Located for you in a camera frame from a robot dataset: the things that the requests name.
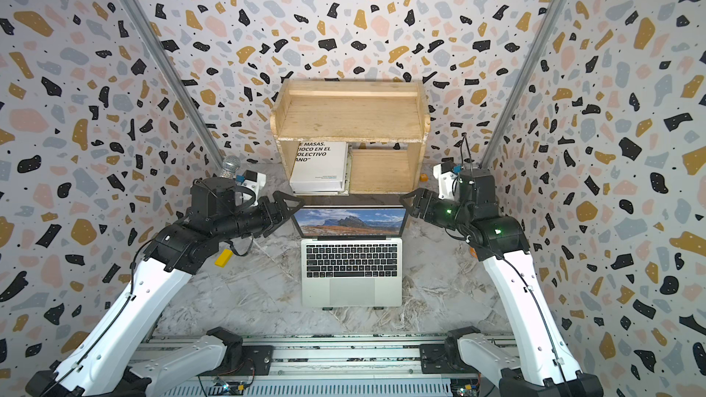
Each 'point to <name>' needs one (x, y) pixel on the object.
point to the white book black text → (322, 168)
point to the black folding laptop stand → (331, 308)
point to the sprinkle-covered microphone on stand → (230, 164)
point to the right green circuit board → (464, 387)
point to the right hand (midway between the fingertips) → (407, 203)
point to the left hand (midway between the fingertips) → (300, 208)
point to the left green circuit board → (222, 388)
